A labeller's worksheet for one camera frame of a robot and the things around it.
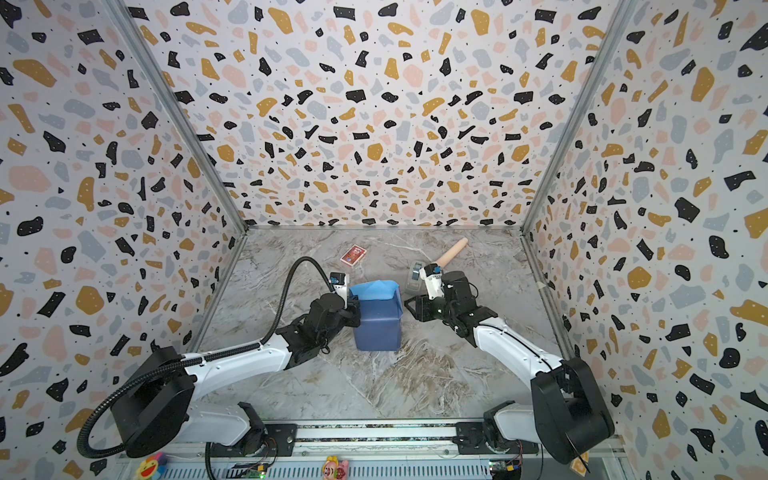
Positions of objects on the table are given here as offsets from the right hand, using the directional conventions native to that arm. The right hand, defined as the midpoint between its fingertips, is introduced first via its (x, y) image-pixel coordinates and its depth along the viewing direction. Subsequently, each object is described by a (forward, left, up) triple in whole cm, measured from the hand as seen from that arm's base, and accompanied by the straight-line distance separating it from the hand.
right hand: (405, 297), depth 83 cm
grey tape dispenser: (+13, -2, -12) cm, 18 cm away
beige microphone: (+29, -17, -15) cm, 37 cm away
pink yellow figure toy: (-39, +15, -11) cm, 43 cm away
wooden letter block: (-37, -41, -14) cm, 57 cm away
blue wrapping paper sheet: (-3, +7, -1) cm, 8 cm away
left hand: (+1, +13, +1) cm, 13 cm away
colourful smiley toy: (-39, +58, -12) cm, 71 cm away
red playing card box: (+27, +20, -15) cm, 37 cm away
